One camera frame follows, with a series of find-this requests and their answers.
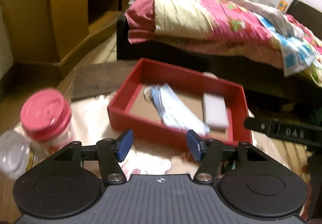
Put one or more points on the clear glass jar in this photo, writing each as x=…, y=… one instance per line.
x=16, y=155

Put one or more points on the red cardboard box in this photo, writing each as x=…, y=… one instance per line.
x=132, y=108

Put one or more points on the blue face mask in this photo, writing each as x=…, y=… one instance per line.
x=172, y=110

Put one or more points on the floral white tablecloth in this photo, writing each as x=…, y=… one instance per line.
x=90, y=123

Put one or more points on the dark wooden board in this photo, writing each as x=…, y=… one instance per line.
x=100, y=79

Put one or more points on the blue white patterned sheet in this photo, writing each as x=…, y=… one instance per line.
x=297, y=55

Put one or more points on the white rectangular sponge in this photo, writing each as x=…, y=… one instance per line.
x=214, y=112

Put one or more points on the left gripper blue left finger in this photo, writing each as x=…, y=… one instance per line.
x=111, y=152

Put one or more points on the wooden corner cabinet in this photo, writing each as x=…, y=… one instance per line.
x=51, y=31

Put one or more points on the orange toy on nightstand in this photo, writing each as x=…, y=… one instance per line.
x=282, y=6

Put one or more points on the pink lid drink cup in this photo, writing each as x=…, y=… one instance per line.
x=46, y=118

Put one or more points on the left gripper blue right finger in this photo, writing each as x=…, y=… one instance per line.
x=207, y=152

